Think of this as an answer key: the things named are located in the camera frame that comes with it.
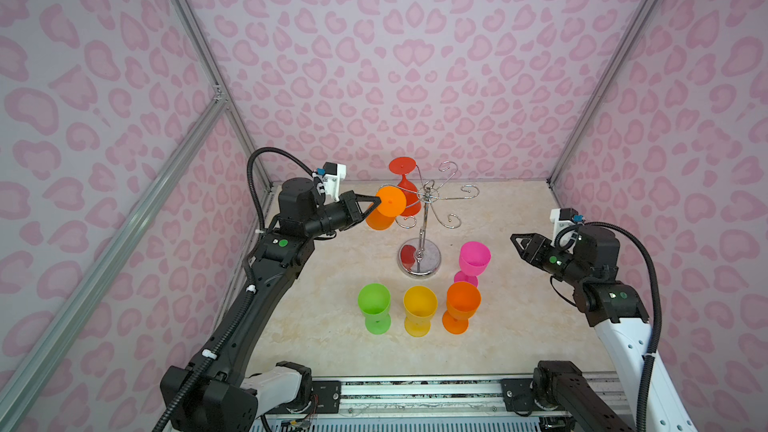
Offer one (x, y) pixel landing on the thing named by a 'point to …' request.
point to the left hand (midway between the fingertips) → (381, 197)
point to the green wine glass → (374, 301)
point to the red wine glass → (405, 165)
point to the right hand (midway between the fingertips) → (517, 236)
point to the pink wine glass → (473, 261)
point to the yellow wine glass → (420, 304)
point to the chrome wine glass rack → (421, 256)
